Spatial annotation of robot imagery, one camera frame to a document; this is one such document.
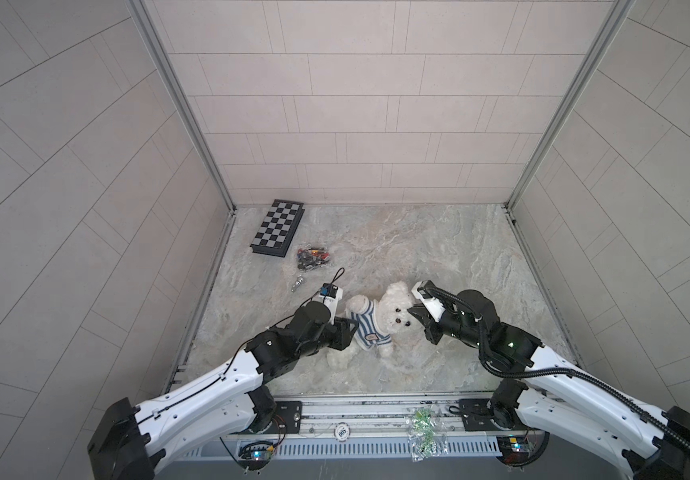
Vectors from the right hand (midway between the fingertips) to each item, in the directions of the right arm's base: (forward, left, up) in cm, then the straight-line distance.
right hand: (408, 312), depth 73 cm
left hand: (-1, +12, -3) cm, 12 cm away
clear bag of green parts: (-23, -2, -15) cm, 27 cm away
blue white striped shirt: (-3, +10, -5) cm, 12 cm away
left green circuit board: (-25, +37, -12) cm, 46 cm away
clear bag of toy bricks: (+27, +27, -11) cm, 40 cm away
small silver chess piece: (+18, +31, -12) cm, 38 cm away
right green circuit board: (-27, -21, -16) cm, 38 cm away
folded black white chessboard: (+37, +40, -9) cm, 55 cm away
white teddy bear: (-3, +6, -1) cm, 7 cm away
